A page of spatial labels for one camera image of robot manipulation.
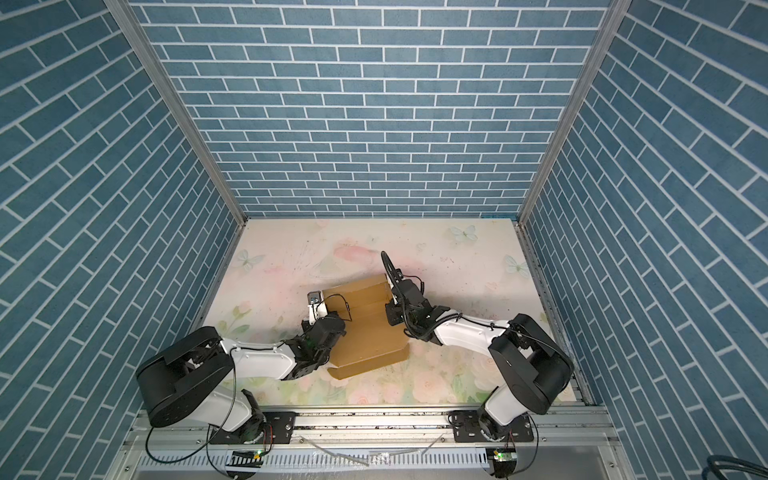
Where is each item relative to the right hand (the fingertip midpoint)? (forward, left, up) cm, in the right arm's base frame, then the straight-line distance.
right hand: (387, 299), depth 90 cm
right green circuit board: (-35, -33, -12) cm, 50 cm away
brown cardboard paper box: (-11, +4, -6) cm, 14 cm away
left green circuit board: (-41, +31, -9) cm, 52 cm away
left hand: (-3, +17, -2) cm, 17 cm away
